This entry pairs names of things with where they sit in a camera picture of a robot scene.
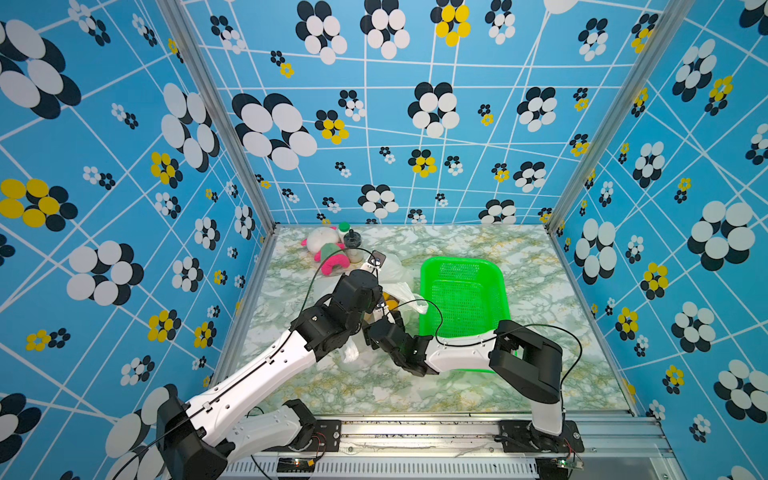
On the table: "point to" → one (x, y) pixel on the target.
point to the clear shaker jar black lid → (352, 244)
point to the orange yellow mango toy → (390, 304)
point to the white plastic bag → (394, 277)
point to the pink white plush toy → (329, 251)
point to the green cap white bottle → (343, 228)
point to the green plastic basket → (463, 297)
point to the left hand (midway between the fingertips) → (365, 273)
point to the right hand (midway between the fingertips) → (374, 318)
